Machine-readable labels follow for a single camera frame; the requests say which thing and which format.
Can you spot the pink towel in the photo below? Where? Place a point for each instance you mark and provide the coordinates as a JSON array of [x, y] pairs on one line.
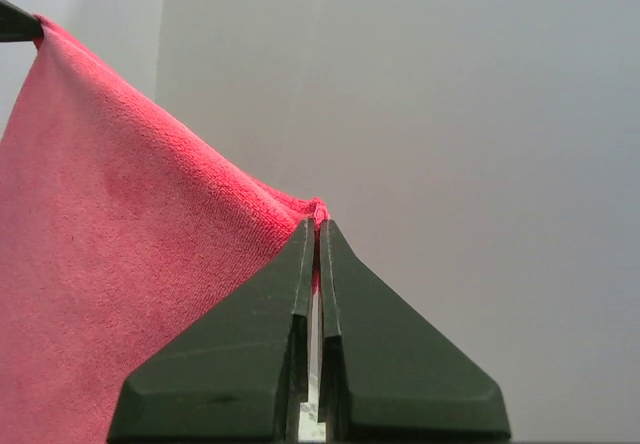
[[119, 228]]

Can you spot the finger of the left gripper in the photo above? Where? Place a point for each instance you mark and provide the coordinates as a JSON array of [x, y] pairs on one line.
[[17, 25]]

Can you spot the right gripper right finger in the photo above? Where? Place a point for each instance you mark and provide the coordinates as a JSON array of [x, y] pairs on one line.
[[386, 372]]

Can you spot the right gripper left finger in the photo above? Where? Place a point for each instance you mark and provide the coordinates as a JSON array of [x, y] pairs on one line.
[[237, 374]]

